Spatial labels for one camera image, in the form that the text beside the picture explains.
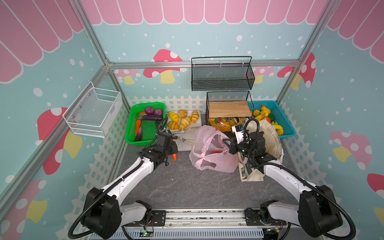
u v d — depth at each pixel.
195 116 1.16
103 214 0.40
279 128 1.03
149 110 1.12
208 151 0.94
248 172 0.82
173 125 1.09
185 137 1.03
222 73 0.94
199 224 0.74
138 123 1.12
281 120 1.07
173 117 1.16
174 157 0.81
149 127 1.12
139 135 1.04
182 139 1.02
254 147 0.63
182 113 1.15
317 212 0.41
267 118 1.08
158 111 1.14
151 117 1.12
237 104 1.06
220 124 1.03
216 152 0.92
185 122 1.09
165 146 0.65
